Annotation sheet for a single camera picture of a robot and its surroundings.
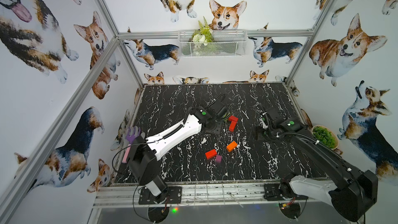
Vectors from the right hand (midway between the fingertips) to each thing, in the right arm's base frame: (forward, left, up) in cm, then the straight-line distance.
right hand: (257, 135), depth 78 cm
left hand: (+4, +20, +2) cm, 20 cm away
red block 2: (-5, +24, -13) cm, 28 cm away
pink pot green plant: (+1, -35, -3) cm, 35 cm away
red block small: (+18, +10, -13) cm, 24 cm away
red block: (+13, +10, -13) cm, 21 cm away
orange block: (-1, +12, -12) cm, 17 cm away
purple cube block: (-7, +19, -13) cm, 25 cm away
